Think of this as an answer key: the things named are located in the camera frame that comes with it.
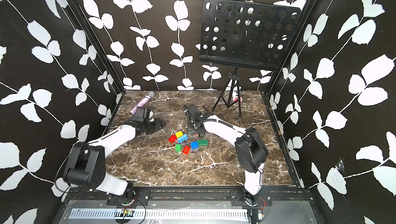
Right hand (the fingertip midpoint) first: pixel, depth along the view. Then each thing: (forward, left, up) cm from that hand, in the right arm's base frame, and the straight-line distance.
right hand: (191, 126), depth 89 cm
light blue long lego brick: (-4, +6, -8) cm, 10 cm away
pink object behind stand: (+29, -32, -7) cm, 44 cm away
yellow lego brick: (-1, +8, -8) cm, 12 cm away
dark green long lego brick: (-5, -7, -9) cm, 13 cm away
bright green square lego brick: (-10, +8, -7) cm, 14 cm away
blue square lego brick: (-7, -2, -10) cm, 12 cm away
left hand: (+3, +17, 0) cm, 17 cm away
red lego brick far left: (-3, +12, -8) cm, 15 cm away
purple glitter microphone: (+25, +38, -7) cm, 46 cm away
